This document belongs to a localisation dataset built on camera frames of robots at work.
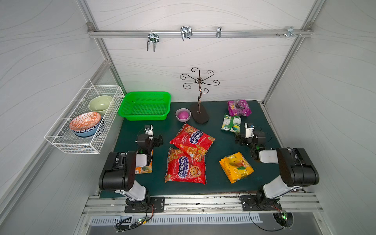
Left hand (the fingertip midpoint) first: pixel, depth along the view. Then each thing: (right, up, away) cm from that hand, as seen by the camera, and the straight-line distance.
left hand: (155, 133), depth 94 cm
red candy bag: (+25, -5, -3) cm, 26 cm away
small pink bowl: (+18, +13, +10) cm, 24 cm away
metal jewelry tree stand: (+29, +16, +17) cm, 37 cm away
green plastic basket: (-12, +20, +19) cm, 30 cm away
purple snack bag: (+60, +18, +17) cm, 65 cm away
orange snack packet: (-2, -19, -11) cm, 22 cm away
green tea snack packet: (+53, +6, +10) cm, 54 cm away
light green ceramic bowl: (-23, +18, -21) cm, 36 cm away
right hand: (+58, +1, +2) cm, 58 cm away
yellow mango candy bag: (+48, -17, -14) cm, 53 cm away
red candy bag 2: (+18, -17, -12) cm, 28 cm away
